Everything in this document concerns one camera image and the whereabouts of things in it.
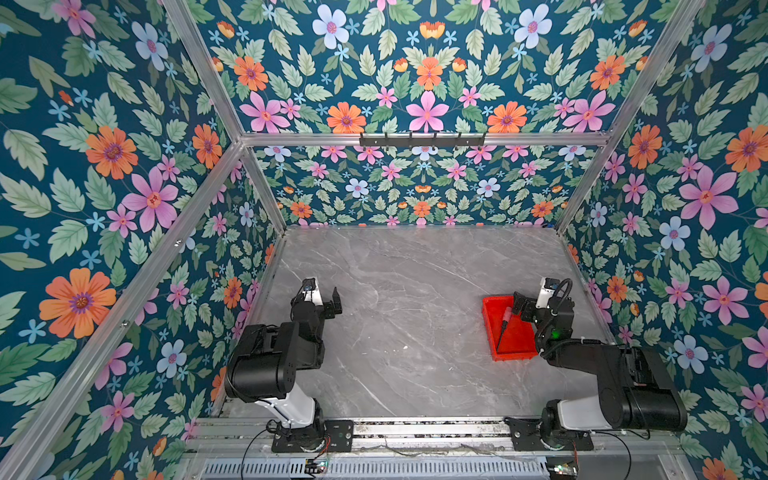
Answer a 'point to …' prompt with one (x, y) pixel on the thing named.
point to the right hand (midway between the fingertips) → (532, 293)
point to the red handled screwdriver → (507, 314)
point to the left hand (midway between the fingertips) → (322, 282)
